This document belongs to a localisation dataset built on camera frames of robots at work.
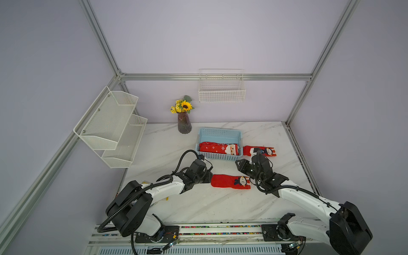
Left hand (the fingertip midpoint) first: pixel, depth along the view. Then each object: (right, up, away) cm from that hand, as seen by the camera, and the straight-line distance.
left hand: (210, 176), depth 88 cm
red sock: (+6, -4, +4) cm, 8 cm away
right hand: (+15, +7, -3) cm, 17 cm away
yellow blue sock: (-23, -11, -3) cm, 26 cm away
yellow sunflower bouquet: (-17, +42, +10) cm, 46 cm away
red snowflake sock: (+13, +15, +10) cm, 22 cm away
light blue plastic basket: (+7, +23, +23) cm, 33 cm away
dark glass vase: (-18, +32, +20) cm, 42 cm away
